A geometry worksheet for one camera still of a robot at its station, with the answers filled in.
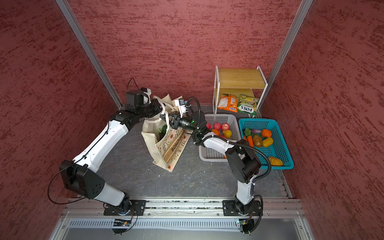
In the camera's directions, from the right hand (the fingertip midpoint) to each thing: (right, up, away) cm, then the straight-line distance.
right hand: (160, 118), depth 71 cm
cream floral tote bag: (+4, -13, +6) cm, 15 cm away
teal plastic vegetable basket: (+70, -19, +20) cm, 75 cm away
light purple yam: (+60, -9, +31) cm, 68 cm away
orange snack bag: (+39, +11, +26) cm, 48 cm away
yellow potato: (+64, -25, +14) cm, 70 cm away
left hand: (+1, +6, +7) cm, 9 cm away
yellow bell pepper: (+65, -15, +24) cm, 70 cm away
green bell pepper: (-4, -9, +21) cm, 23 cm away
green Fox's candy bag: (+52, +9, +26) cm, 59 cm away
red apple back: (+33, -5, +31) cm, 46 cm away
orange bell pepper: (+65, -10, +26) cm, 70 cm away
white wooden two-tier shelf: (+51, +23, +18) cm, 59 cm away
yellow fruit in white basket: (+39, -10, +26) cm, 48 cm away
